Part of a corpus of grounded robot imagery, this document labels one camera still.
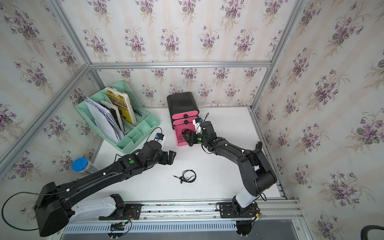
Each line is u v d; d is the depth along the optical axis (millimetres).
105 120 796
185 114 952
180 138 1006
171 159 702
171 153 704
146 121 1012
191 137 781
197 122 801
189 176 838
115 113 913
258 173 458
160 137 686
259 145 946
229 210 732
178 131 1031
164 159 680
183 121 985
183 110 962
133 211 731
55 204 385
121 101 928
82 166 686
